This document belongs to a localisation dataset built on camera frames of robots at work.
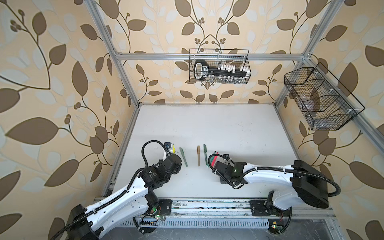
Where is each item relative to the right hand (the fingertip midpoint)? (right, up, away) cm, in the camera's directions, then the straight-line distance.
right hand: (224, 177), depth 84 cm
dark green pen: (-10, +13, +10) cm, 19 cm away
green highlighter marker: (-8, +15, -15) cm, 23 cm away
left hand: (-28, +13, -5) cm, 31 cm away
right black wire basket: (+48, +41, -12) cm, 64 cm away
